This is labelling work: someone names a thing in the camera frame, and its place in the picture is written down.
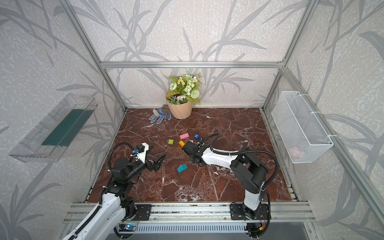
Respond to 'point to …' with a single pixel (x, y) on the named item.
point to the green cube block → (171, 141)
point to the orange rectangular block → (182, 143)
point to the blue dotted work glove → (158, 113)
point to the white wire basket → (305, 139)
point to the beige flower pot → (181, 111)
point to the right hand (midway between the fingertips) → (196, 154)
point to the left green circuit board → (127, 227)
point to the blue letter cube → (196, 136)
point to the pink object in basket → (295, 152)
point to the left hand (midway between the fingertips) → (160, 147)
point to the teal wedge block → (182, 167)
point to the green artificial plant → (184, 89)
